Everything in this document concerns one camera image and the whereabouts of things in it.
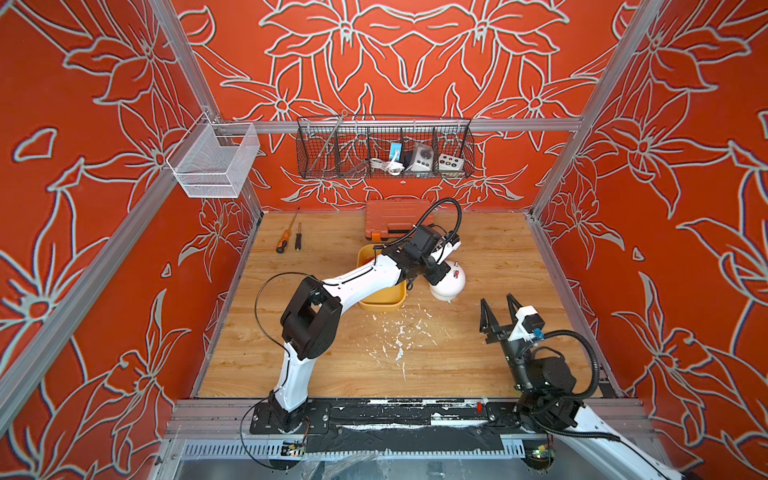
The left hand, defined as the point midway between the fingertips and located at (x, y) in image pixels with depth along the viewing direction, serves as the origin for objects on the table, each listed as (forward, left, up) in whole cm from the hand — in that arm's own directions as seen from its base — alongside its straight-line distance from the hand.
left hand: (446, 263), depth 87 cm
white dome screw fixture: (-4, -2, -7) cm, 8 cm away
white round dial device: (+27, +8, +18) cm, 34 cm away
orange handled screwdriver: (+14, +57, -11) cm, 59 cm away
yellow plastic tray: (-6, +16, -13) cm, 22 cm away
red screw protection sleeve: (-2, -3, -3) cm, 5 cm away
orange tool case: (+29, +18, -12) cm, 36 cm away
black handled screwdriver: (+18, +52, -13) cm, 57 cm away
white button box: (+29, -1, +15) cm, 33 cm away
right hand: (-16, -8, +8) cm, 19 cm away
